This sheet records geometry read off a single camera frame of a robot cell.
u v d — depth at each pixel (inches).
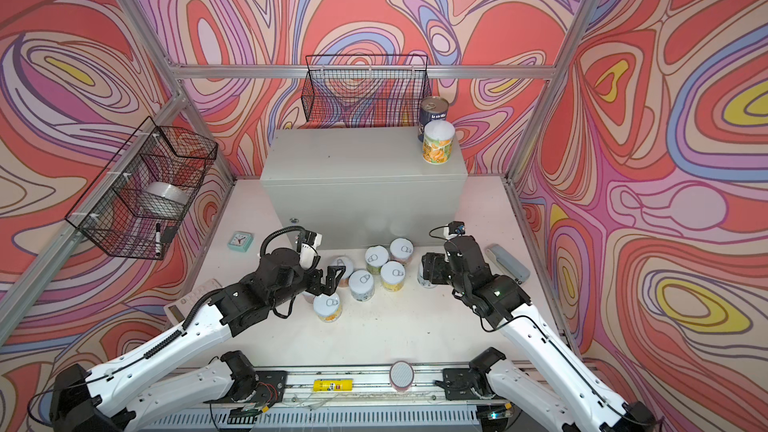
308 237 25.6
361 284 33.9
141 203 27.9
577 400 15.8
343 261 35.5
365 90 37.1
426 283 26.2
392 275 34.0
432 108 29.3
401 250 36.7
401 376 27.9
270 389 28.4
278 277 21.9
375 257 35.7
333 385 28.3
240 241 38.8
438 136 27.8
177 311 32.5
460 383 29.3
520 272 34.7
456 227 25.7
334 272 26.8
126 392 16.3
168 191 29.0
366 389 29.5
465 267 21.1
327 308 32.2
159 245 28.2
